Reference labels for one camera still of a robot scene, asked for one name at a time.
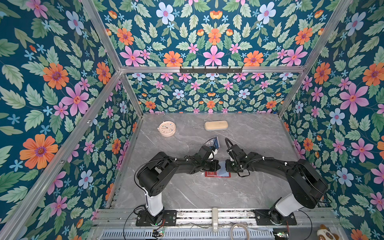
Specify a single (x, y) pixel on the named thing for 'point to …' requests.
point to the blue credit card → (216, 143)
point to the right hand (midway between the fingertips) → (225, 167)
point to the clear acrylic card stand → (213, 141)
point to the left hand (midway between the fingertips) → (224, 165)
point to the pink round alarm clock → (167, 128)
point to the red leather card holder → (213, 174)
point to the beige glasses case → (216, 125)
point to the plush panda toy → (325, 233)
